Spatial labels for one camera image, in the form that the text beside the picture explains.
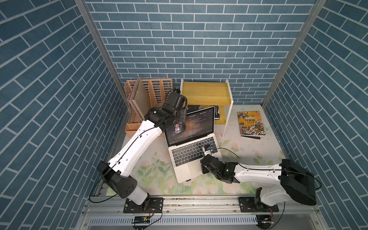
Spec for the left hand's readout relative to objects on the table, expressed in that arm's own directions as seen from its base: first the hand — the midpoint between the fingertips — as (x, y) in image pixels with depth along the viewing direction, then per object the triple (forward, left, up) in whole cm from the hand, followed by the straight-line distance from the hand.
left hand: (185, 112), depth 74 cm
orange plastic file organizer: (+33, +23, -13) cm, 43 cm away
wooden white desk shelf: (+14, -14, +1) cm, 19 cm away
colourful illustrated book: (+14, -48, -28) cm, 58 cm away
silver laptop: (-5, -3, -19) cm, 20 cm away
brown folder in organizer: (+25, +32, -13) cm, 42 cm away
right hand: (-16, -10, -26) cm, 32 cm away
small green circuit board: (-43, +21, -35) cm, 59 cm away
